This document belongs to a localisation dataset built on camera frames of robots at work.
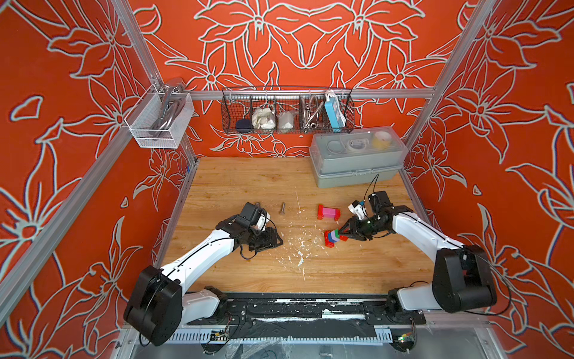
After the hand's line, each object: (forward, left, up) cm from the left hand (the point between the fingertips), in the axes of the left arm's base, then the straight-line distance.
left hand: (279, 242), depth 80 cm
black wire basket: (+50, 0, +24) cm, 56 cm away
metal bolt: (+17, 0, -8) cm, 19 cm away
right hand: (+5, -22, 0) cm, 23 cm away
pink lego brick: (+18, -20, -6) cm, 27 cm away
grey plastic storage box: (+43, -34, +4) cm, 55 cm away
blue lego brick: (+6, -20, -4) cm, 21 cm away
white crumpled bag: (+43, +10, +24) cm, 50 cm away
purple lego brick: (+6, -21, -3) cm, 22 cm away
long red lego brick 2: (+3, -20, -6) cm, 21 cm away
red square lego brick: (+17, -24, -6) cm, 30 cm away
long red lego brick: (+19, -17, -7) cm, 26 cm away
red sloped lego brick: (+3, -24, 0) cm, 24 cm away
